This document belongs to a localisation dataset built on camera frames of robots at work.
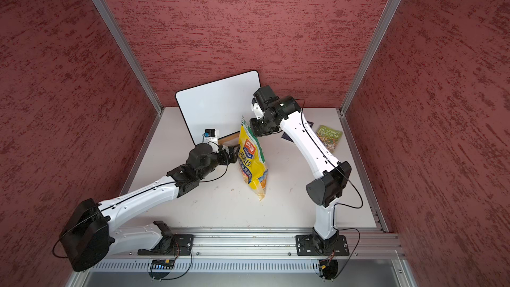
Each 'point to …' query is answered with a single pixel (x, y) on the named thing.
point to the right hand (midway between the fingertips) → (256, 135)
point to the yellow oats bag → (253, 167)
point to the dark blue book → (285, 136)
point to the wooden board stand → (230, 140)
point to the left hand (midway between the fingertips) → (231, 149)
